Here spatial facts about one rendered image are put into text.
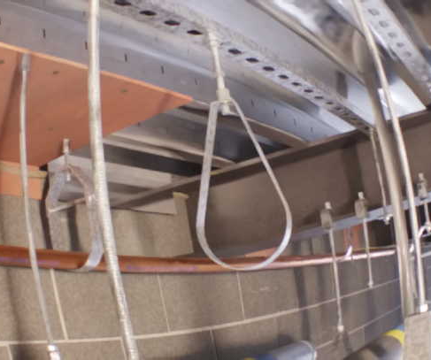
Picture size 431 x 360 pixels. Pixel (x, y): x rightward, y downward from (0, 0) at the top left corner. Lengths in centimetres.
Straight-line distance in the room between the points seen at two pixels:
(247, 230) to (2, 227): 76
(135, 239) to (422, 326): 112
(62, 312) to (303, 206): 71
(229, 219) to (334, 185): 32
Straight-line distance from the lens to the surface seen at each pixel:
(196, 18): 78
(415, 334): 60
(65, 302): 135
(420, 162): 153
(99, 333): 142
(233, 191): 173
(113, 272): 39
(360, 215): 145
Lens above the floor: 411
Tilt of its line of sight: 12 degrees up
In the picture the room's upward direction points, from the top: 9 degrees counter-clockwise
